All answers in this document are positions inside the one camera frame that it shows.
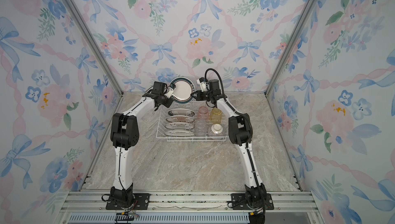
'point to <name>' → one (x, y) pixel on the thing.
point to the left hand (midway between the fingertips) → (170, 97)
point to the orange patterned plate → (180, 119)
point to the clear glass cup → (200, 128)
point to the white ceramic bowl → (216, 132)
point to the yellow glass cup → (216, 116)
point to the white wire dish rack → (194, 105)
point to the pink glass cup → (202, 113)
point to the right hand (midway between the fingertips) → (191, 94)
